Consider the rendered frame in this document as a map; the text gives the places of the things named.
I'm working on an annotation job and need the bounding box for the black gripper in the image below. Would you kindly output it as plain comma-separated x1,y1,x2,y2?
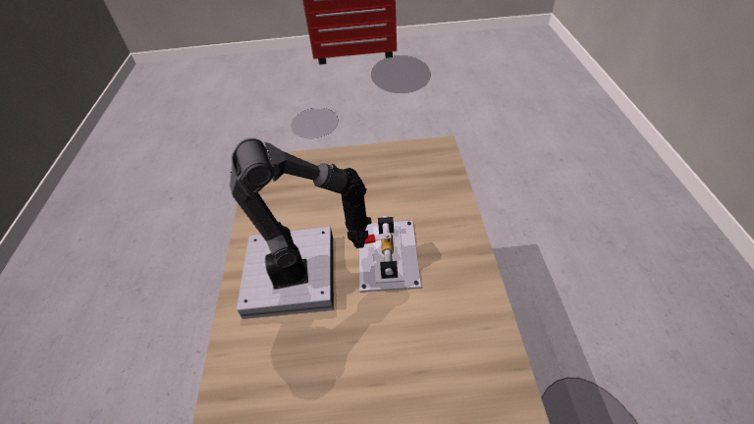
345,210,371,248

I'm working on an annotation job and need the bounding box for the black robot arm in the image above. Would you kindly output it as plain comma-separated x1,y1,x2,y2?
230,138,366,290

